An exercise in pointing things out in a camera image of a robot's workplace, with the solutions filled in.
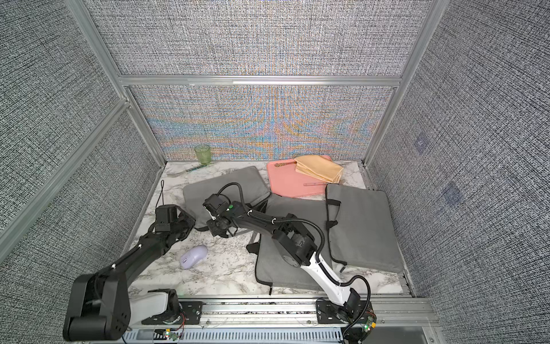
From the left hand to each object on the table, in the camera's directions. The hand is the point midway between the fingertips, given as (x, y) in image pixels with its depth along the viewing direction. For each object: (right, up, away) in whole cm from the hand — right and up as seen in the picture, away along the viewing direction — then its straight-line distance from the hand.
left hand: (200, 214), depth 90 cm
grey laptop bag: (+30, -19, -10) cm, 37 cm away
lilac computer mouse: (-1, -16, -6) cm, 17 cm away
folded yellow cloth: (+56, +22, +27) cm, 66 cm away
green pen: (-23, +18, +26) cm, 39 cm away
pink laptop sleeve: (+37, +15, +21) cm, 45 cm away
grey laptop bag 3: (+69, -6, +3) cm, 69 cm away
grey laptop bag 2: (+22, +10, +14) cm, 27 cm away
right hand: (+5, -3, +1) cm, 6 cm away
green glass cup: (-9, +30, +31) cm, 44 cm away
